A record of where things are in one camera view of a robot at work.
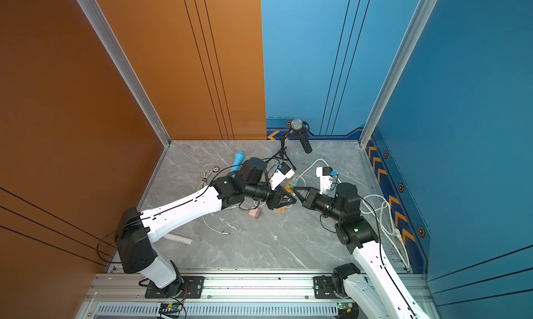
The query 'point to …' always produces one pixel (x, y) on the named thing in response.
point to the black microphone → (300, 129)
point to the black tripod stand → (282, 152)
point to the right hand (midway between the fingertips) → (293, 190)
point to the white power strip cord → (384, 211)
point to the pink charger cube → (255, 212)
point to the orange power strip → (287, 187)
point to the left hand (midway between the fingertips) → (295, 197)
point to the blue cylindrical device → (239, 159)
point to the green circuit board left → (166, 308)
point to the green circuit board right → (345, 306)
